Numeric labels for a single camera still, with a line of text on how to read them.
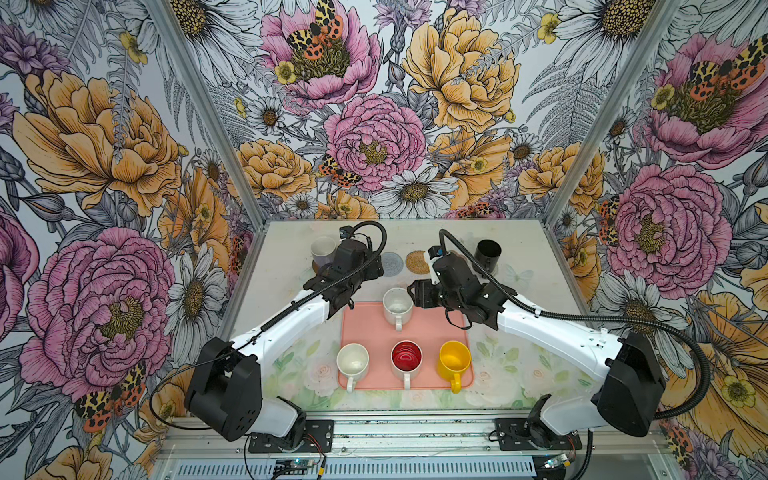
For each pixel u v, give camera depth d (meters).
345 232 0.74
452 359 0.85
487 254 0.99
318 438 0.74
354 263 0.63
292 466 0.71
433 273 0.63
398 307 0.97
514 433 0.74
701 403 0.43
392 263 1.09
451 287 0.62
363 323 0.94
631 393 0.41
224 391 0.42
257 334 0.47
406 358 0.85
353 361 0.82
